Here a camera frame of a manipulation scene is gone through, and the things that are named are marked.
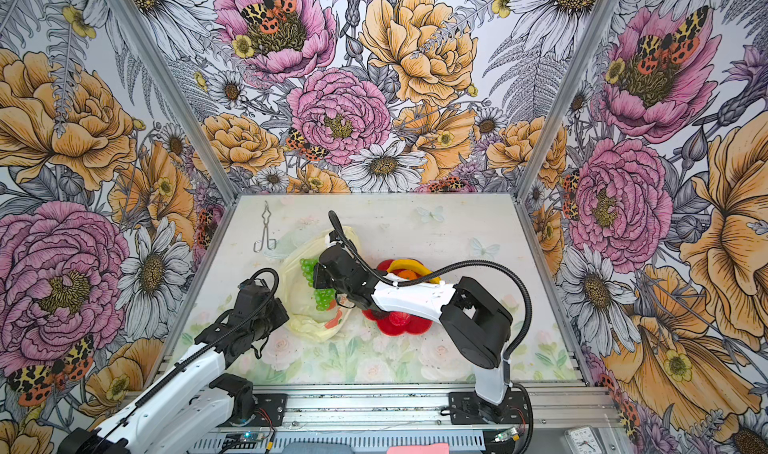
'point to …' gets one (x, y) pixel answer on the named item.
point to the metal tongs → (266, 215)
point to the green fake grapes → (323, 296)
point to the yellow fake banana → (404, 264)
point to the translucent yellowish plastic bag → (302, 315)
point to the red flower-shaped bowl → (394, 324)
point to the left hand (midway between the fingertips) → (283, 318)
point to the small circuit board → (248, 437)
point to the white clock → (583, 440)
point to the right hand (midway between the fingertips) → (316, 276)
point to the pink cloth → (436, 448)
